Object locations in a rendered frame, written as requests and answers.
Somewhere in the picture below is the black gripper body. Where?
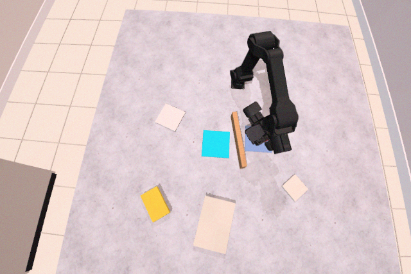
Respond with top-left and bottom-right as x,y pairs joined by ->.
243,101 -> 273,151

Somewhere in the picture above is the orange flat bar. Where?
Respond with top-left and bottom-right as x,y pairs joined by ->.
231,112 -> 247,169

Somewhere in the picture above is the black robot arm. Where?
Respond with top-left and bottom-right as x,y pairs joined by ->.
230,31 -> 299,154

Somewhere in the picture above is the yellow rectangular block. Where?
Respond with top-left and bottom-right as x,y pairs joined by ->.
141,187 -> 170,222

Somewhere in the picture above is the beige flat rectangular slab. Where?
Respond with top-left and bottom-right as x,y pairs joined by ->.
193,196 -> 235,254

